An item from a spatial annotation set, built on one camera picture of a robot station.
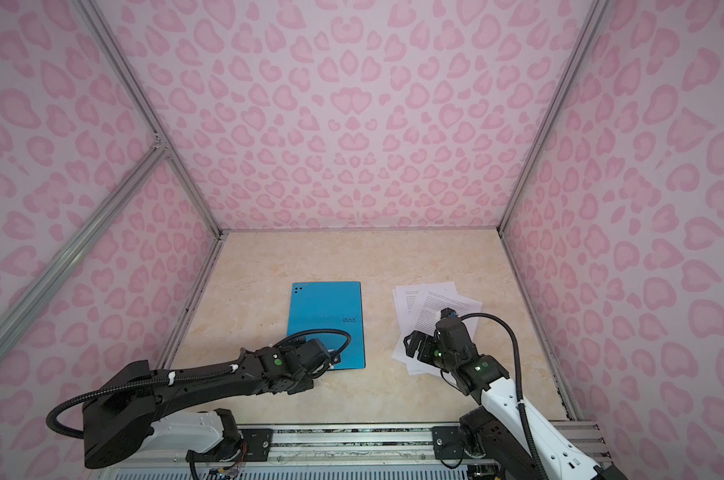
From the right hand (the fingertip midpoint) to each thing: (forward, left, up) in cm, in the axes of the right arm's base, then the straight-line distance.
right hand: (416, 344), depth 80 cm
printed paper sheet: (+5, -12, +10) cm, 17 cm away
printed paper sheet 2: (+11, +1, -10) cm, 15 cm away
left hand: (-1, +31, -5) cm, 32 cm away
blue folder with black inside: (+18, +27, -12) cm, 34 cm away
